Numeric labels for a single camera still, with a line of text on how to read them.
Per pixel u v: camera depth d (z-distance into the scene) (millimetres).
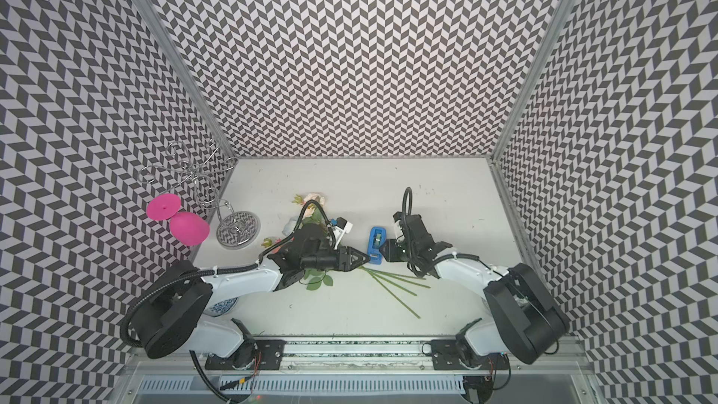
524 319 423
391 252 764
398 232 797
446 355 721
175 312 428
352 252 740
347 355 739
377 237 896
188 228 742
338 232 769
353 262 757
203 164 1062
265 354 722
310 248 679
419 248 680
